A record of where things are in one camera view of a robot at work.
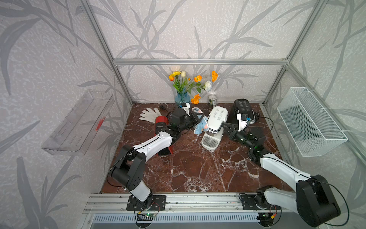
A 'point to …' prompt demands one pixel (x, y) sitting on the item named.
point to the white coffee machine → (217, 116)
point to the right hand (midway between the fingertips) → (222, 125)
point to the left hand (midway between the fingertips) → (205, 115)
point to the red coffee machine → (161, 122)
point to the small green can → (212, 99)
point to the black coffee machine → (243, 106)
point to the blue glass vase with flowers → (183, 87)
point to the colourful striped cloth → (203, 124)
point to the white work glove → (149, 115)
